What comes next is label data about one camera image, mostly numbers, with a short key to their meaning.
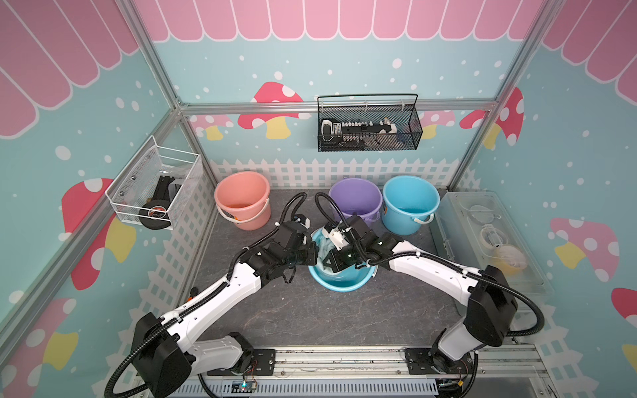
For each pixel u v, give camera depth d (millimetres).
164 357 377
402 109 909
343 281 914
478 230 854
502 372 730
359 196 1035
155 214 674
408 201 1055
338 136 872
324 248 773
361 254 601
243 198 973
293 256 623
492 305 430
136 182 694
